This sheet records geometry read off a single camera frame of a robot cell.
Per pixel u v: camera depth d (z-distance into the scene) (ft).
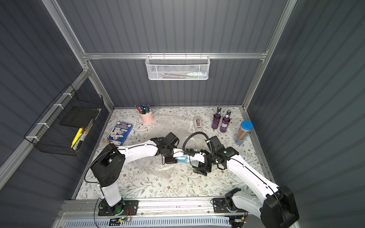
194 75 2.96
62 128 2.37
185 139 1.93
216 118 3.23
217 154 2.00
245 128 2.72
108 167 1.57
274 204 1.29
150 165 2.91
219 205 2.42
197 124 3.45
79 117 2.48
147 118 3.55
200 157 2.24
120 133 3.34
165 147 2.27
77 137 2.32
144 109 3.35
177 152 2.58
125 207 2.37
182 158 2.79
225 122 3.12
